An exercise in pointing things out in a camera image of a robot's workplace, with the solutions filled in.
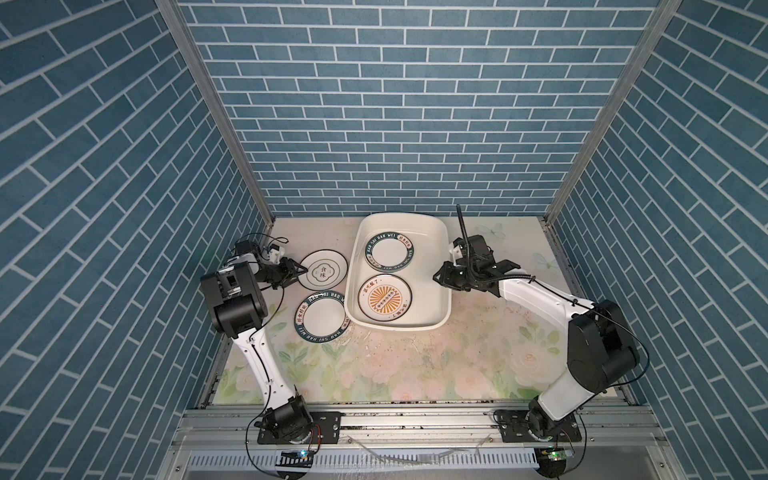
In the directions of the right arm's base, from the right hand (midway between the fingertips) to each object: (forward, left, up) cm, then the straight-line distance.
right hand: (432, 273), depth 89 cm
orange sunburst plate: (-3, +15, -11) cm, 18 cm away
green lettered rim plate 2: (+17, +15, -11) cm, 25 cm away
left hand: (+5, +45, -9) cm, 46 cm away
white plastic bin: (+26, 0, -10) cm, 28 cm away
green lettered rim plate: (-11, +34, -11) cm, 37 cm away
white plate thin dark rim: (+8, +37, -12) cm, 40 cm away
